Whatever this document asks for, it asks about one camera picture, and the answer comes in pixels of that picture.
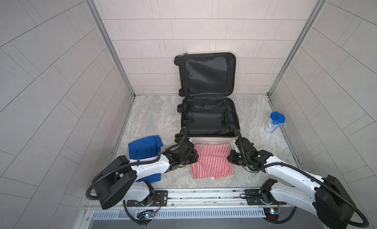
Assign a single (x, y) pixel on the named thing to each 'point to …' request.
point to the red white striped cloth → (213, 161)
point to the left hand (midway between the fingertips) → (202, 155)
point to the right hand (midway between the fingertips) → (225, 159)
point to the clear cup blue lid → (276, 118)
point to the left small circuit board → (149, 214)
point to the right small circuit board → (272, 214)
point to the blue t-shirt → (146, 148)
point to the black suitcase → (207, 109)
